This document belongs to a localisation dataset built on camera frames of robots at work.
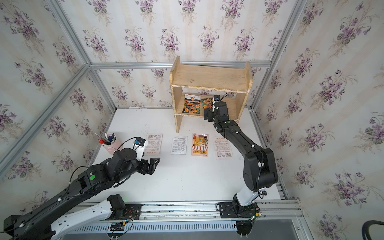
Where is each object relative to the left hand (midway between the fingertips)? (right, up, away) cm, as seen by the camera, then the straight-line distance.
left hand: (155, 159), depth 68 cm
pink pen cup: (-30, +4, +18) cm, 35 cm away
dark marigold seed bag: (+17, +28, +25) cm, 42 cm away
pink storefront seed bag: (+23, +3, +30) cm, 38 cm away
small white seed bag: (+8, +2, +30) cm, 31 cm away
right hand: (+31, +25, +21) cm, 45 cm away
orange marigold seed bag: (+27, +29, +25) cm, 47 cm away
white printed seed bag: (+38, 0, +28) cm, 47 cm away
